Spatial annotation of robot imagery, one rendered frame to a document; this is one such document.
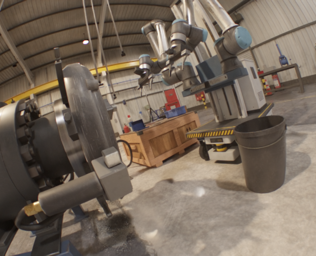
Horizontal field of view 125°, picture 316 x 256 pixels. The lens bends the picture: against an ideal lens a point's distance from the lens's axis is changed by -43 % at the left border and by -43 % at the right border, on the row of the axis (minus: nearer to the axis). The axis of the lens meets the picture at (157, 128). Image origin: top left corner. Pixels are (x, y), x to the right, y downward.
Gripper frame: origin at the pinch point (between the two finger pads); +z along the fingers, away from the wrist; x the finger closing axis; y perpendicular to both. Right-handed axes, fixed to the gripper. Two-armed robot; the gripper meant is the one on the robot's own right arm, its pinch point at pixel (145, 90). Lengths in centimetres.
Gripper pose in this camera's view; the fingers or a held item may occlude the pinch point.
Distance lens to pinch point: 104.8
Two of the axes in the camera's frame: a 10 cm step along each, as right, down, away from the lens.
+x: -6.1, 2.6, 7.5
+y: 7.9, 1.1, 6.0
